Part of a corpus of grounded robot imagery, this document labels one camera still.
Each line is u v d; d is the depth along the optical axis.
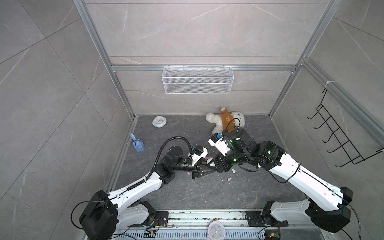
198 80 1.01
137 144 0.93
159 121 1.14
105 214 0.39
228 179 0.86
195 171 0.59
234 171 0.88
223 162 0.54
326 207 0.39
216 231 0.69
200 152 0.58
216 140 0.56
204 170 0.62
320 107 0.77
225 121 1.07
